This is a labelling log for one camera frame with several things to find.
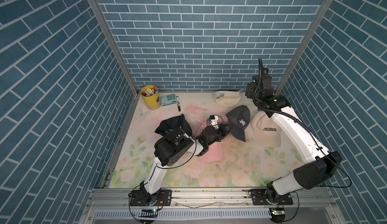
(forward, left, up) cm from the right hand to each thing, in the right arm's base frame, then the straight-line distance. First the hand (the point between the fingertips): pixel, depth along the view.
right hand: (258, 87), depth 77 cm
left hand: (-12, +7, -21) cm, 25 cm away
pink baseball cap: (-23, +20, -33) cm, 44 cm away
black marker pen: (+8, +47, -34) cm, 58 cm away
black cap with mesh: (-4, +6, -21) cm, 22 cm away
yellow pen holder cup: (+8, +65, -21) cm, 69 cm away
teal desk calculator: (+16, +56, -31) cm, 66 cm away
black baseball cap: (-6, +48, -30) cm, 57 cm away
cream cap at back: (+17, +12, -27) cm, 34 cm away
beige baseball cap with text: (-8, -12, -29) cm, 33 cm away
